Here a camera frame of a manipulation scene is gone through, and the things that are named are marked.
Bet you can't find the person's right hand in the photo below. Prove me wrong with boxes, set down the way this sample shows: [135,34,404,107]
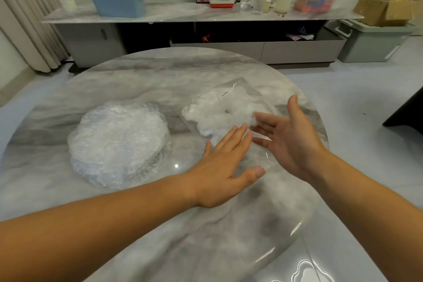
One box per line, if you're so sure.
[251,95,330,184]

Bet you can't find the person's left hand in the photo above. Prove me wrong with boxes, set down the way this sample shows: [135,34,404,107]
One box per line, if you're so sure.
[177,124,266,209]

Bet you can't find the clear plastic bag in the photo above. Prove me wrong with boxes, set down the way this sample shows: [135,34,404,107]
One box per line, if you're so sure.
[180,78,295,160]

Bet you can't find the clear bag of caps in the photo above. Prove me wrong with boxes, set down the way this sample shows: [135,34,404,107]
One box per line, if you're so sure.
[183,87,280,142]

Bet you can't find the pile of clear plastic caps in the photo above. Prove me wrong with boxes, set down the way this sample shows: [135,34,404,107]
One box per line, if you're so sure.
[67,101,172,189]

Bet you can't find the person's right forearm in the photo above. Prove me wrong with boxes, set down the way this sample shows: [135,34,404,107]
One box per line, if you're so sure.
[307,152,423,282]

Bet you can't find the person's left forearm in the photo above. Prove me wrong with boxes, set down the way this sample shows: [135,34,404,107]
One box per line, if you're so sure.
[0,176,198,282]

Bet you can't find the green storage bin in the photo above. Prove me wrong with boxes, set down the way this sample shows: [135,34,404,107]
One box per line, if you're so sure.
[327,19,416,64]

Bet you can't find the brown cardboard box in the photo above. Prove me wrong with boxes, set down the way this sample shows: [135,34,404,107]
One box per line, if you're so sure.
[353,0,417,27]

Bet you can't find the long grey low cabinet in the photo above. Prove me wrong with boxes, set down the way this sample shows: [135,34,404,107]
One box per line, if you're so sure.
[41,2,363,70]

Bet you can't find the beige curtain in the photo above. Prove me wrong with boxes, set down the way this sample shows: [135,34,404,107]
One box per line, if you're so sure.
[0,0,70,73]

